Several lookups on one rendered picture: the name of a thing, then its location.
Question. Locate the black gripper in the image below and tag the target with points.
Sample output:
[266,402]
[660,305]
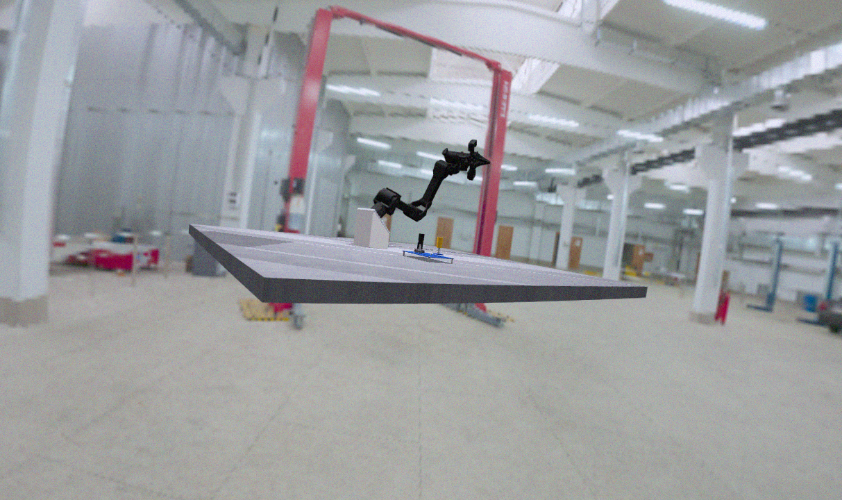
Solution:
[474,159]

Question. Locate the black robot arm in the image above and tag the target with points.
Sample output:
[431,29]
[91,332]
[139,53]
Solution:
[441,171]

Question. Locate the blue circuit board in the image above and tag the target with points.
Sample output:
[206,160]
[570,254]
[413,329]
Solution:
[421,252]

